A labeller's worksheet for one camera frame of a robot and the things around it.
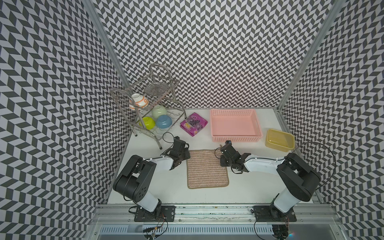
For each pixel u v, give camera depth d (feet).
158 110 3.49
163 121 3.21
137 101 2.56
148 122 3.24
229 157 2.29
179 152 2.43
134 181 1.48
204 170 2.86
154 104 2.69
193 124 3.39
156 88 3.53
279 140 3.34
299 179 1.49
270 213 2.14
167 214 2.37
